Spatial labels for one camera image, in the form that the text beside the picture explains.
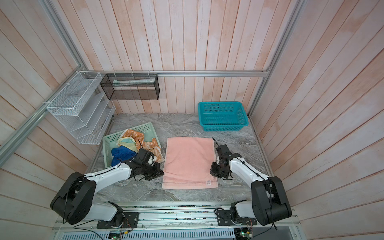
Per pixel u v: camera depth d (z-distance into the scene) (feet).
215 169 2.57
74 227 2.05
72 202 1.39
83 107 2.41
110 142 3.34
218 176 2.56
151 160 2.44
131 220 2.41
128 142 3.12
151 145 3.27
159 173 2.69
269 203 1.39
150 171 2.48
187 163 3.03
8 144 1.71
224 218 2.40
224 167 2.16
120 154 2.96
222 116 3.90
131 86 3.43
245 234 2.30
